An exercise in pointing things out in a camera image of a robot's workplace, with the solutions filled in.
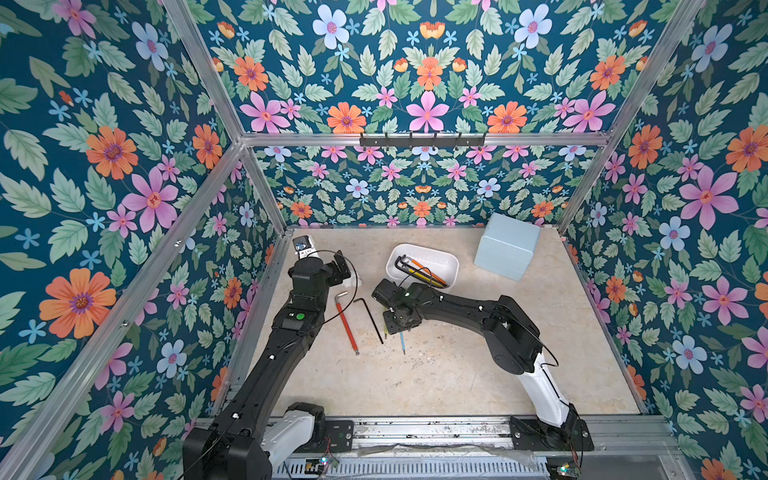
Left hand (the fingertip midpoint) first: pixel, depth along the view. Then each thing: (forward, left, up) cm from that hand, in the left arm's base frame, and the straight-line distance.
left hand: (328, 254), depth 78 cm
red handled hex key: (-7, -1, -26) cm, 27 cm away
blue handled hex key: (-15, -18, -27) cm, 36 cm away
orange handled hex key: (+10, -29, -25) cm, 40 cm away
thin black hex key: (-6, -9, -26) cm, 28 cm away
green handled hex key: (-12, -13, -26) cm, 32 cm away
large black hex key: (+10, -23, -25) cm, 36 cm away
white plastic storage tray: (+12, -35, -24) cm, 44 cm away
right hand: (-9, -17, -25) cm, 31 cm away
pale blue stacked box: (+8, -54, -11) cm, 56 cm away
